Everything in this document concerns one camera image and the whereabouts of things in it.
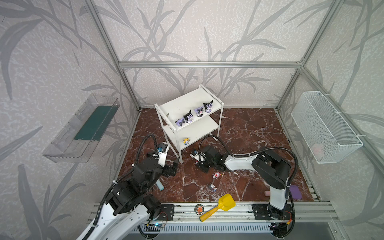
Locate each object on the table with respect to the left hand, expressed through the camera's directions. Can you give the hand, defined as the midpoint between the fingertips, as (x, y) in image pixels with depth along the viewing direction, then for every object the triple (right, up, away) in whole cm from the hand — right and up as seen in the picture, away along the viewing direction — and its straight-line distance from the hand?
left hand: (172, 150), depth 68 cm
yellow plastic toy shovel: (+26, -28, +7) cm, 39 cm away
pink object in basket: (+71, -1, +4) cm, 71 cm away
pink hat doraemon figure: (+22, -17, +16) cm, 32 cm away
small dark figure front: (+19, -23, +12) cm, 32 cm away
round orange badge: (+12, -31, +7) cm, 34 cm away
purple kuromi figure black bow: (+4, +13, -3) cm, 14 cm away
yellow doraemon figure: (+5, +3, +11) cm, 12 cm away
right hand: (+11, -10, +24) cm, 28 cm away
